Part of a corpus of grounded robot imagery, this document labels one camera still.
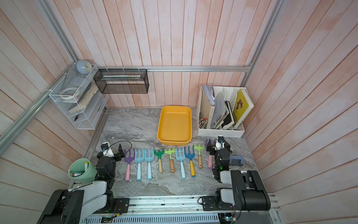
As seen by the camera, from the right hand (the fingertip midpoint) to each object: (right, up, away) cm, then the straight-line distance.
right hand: (217, 139), depth 89 cm
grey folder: (+3, +18, +2) cm, 18 cm away
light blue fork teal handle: (-52, -14, +1) cm, 54 cm away
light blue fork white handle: (-45, -13, +1) cm, 47 cm away
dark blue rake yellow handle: (-17, -12, +2) cm, 21 cm away
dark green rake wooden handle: (-38, -10, +4) cm, 40 cm away
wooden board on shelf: (-81, +25, -9) cm, 85 cm away
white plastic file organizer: (-5, +20, +11) cm, 24 cm away
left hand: (-67, -5, -2) cm, 67 cm away
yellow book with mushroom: (+18, +22, +3) cm, 28 cm away
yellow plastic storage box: (-28, +8, +18) cm, 34 cm away
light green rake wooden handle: (-11, -7, +6) cm, 14 cm away
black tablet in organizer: (+9, +11, +5) cm, 16 cm away
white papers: (-5, +33, +2) cm, 33 cm away
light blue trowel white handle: (-24, -13, +1) cm, 27 cm away
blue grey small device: (+11, -13, -3) cm, 18 cm away
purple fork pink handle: (-58, -14, 0) cm, 60 cm away
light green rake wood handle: (-31, -10, +4) cm, 32 cm away
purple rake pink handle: (-5, -12, +1) cm, 13 cm away
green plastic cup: (-80, -17, -12) cm, 83 cm away
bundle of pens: (-10, +10, -1) cm, 14 cm away
